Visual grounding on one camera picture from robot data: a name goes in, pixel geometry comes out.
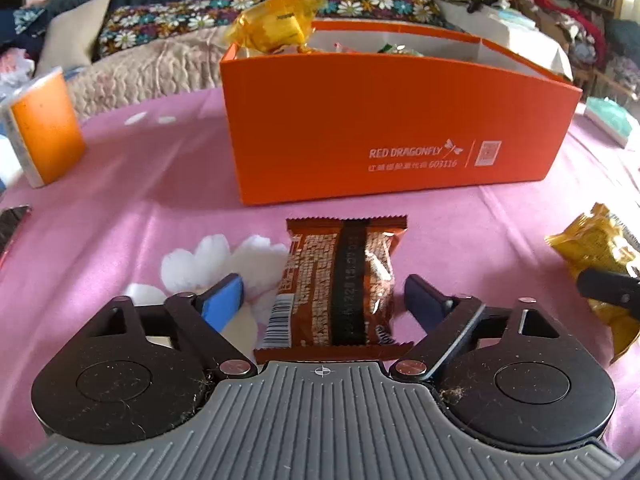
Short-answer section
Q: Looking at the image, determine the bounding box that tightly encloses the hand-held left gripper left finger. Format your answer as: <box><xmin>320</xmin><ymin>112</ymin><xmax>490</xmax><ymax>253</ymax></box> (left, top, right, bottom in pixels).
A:
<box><xmin>90</xmin><ymin>273</ymin><xmax>252</xmax><ymax>377</ymax></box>

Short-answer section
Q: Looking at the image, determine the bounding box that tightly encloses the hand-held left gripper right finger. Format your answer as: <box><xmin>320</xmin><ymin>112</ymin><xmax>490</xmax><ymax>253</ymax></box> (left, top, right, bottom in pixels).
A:
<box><xmin>391</xmin><ymin>275</ymin><xmax>563</xmax><ymax>380</ymax></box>

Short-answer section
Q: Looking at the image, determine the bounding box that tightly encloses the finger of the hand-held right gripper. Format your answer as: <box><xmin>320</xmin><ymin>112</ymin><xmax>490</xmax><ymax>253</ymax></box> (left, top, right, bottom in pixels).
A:
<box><xmin>575</xmin><ymin>267</ymin><xmax>640</xmax><ymax>319</ymax></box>

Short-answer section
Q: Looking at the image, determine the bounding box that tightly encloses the yellow green snack packet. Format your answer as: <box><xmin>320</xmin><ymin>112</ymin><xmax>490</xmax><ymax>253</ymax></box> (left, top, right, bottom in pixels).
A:
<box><xmin>544</xmin><ymin>202</ymin><xmax>640</xmax><ymax>365</ymax></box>

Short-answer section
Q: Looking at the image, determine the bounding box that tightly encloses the orange brown snack packet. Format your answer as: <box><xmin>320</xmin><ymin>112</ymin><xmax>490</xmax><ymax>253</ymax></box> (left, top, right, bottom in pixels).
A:
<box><xmin>254</xmin><ymin>215</ymin><xmax>409</xmax><ymax>364</ymax></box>

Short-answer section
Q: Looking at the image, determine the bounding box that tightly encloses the orange cardboard box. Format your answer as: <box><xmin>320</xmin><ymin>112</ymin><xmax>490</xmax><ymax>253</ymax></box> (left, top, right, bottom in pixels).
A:
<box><xmin>219</xmin><ymin>19</ymin><xmax>584</xmax><ymax>206</ymax></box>

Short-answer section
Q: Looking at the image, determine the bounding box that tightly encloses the pink floral cloth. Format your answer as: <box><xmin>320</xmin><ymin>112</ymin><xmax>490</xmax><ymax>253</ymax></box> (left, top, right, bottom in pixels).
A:
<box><xmin>0</xmin><ymin>87</ymin><xmax>640</xmax><ymax>411</ymax></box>

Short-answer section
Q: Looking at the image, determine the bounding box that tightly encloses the teal tissue pack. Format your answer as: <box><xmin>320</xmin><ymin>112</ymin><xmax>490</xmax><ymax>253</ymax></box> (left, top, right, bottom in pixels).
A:
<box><xmin>584</xmin><ymin>96</ymin><xmax>640</xmax><ymax>149</ymax></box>

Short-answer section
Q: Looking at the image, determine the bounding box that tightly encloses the black smartphone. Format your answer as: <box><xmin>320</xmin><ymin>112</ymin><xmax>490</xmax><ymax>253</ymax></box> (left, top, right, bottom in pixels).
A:
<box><xmin>0</xmin><ymin>204</ymin><xmax>33</xmax><ymax>263</ymax></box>

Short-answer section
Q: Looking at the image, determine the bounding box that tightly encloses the beige quilt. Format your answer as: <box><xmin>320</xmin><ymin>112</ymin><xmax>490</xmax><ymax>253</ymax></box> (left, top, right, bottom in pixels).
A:
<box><xmin>67</xmin><ymin>25</ymin><xmax>236</xmax><ymax>122</ymax></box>

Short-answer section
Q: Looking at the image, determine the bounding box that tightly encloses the orange and white cup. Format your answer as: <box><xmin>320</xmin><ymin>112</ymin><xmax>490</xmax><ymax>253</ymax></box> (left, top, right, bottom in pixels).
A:
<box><xmin>0</xmin><ymin>67</ymin><xmax>87</xmax><ymax>189</ymax></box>

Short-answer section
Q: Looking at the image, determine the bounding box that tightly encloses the white paper box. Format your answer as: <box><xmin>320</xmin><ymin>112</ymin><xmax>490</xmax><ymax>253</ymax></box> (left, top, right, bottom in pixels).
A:
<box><xmin>480</xmin><ymin>10</ymin><xmax>574</xmax><ymax>82</ymax></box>

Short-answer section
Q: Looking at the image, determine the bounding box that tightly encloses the red scarf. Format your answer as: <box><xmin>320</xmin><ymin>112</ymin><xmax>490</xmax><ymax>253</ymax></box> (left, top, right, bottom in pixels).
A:
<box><xmin>510</xmin><ymin>0</ymin><xmax>607</xmax><ymax>67</ymax></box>

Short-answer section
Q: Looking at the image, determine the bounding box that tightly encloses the floral pillow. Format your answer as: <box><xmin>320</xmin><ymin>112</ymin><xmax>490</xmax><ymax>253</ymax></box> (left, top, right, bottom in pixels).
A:
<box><xmin>97</xmin><ymin>0</ymin><xmax>263</xmax><ymax>58</ymax></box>
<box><xmin>262</xmin><ymin>0</ymin><xmax>442</xmax><ymax>27</ymax></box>

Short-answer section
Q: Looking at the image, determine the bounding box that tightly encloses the beige pillow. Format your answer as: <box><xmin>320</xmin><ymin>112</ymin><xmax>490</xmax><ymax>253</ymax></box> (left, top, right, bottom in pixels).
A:
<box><xmin>34</xmin><ymin>0</ymin><xmax>113</xmax><ymax>77</ymax></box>

